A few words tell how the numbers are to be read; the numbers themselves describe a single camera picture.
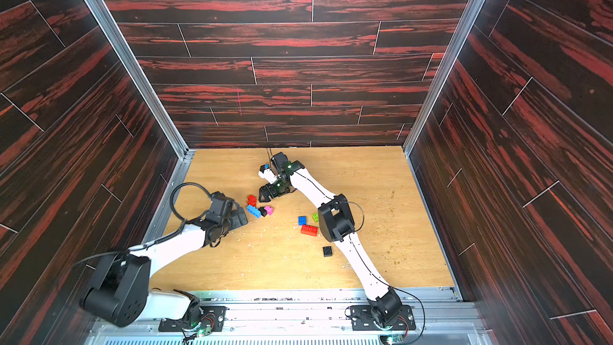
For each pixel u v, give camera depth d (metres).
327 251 0.86
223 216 0.72
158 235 0.96
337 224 0.68
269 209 0.96
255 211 0.96
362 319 0.73
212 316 0.73
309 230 0.92
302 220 0.94
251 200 1.00
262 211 0.96
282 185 0.88
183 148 1.22
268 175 0.95
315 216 0.96
